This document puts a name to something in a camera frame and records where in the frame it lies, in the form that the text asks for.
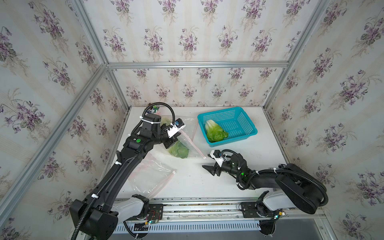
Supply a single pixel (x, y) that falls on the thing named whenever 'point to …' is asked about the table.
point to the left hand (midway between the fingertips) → (178, 131)
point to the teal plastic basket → (234, 121)
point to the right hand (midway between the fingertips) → (208, 160)
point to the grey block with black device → (282, 165)
